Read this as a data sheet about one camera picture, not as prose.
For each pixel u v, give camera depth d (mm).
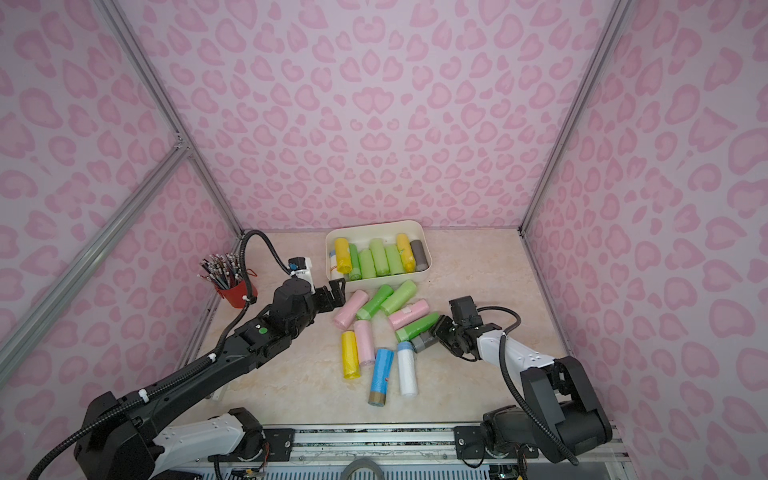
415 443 750
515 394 438
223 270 873
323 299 688
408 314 927
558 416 417
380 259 1068
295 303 579
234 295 952
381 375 817
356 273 1034
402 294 980
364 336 885
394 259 1068
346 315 927
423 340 877
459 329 763
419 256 1088
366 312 936
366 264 1044
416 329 903
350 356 859
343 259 1010
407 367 835
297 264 678
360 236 1162
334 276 1033
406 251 1090
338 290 707
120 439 385
